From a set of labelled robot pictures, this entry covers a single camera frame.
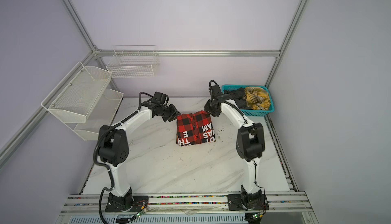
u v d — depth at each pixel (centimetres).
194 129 89
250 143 53
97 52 91
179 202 75
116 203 67
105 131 52
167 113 83
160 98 76
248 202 65
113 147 51
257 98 104
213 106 70
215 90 75
